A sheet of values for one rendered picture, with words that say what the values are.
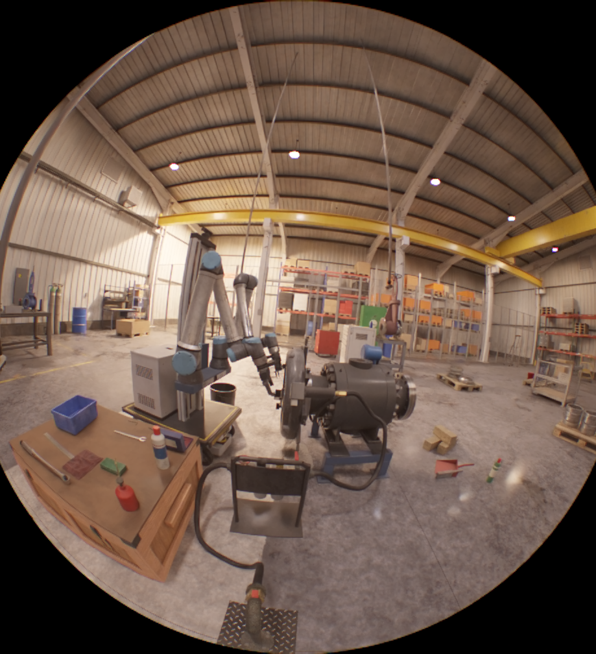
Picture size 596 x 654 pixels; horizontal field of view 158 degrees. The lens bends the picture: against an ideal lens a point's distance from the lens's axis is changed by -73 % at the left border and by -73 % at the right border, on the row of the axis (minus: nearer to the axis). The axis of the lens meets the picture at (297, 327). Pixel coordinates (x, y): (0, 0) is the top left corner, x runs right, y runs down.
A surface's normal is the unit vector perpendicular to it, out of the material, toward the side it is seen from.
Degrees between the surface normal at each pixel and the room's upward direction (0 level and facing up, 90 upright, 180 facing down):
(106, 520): 0
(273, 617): 0
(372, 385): 54
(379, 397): 70
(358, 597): 0
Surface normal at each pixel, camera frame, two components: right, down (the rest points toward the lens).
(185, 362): 0.28, 0.16
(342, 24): -0.11, 0.99
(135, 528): 0.11, -0.99
